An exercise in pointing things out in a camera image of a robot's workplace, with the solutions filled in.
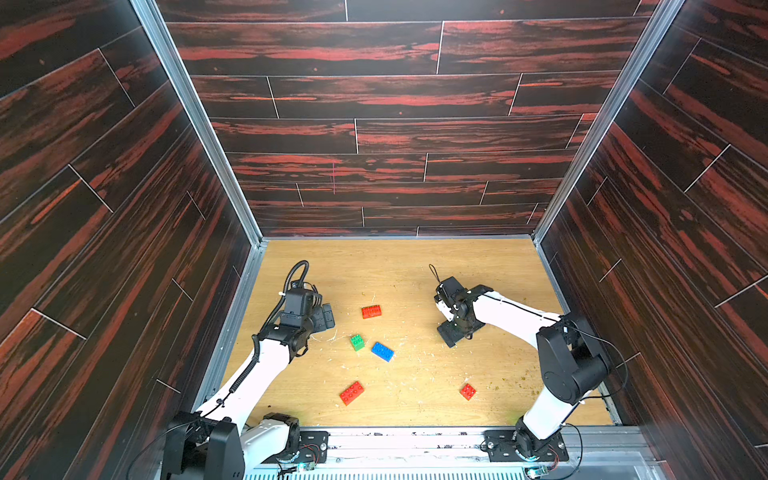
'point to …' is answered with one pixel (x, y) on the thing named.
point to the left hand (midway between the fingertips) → (318, 313)
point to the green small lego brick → (357, 342)
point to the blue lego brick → (382, 351)
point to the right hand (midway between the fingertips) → (464, 328)
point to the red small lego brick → (467, 391)
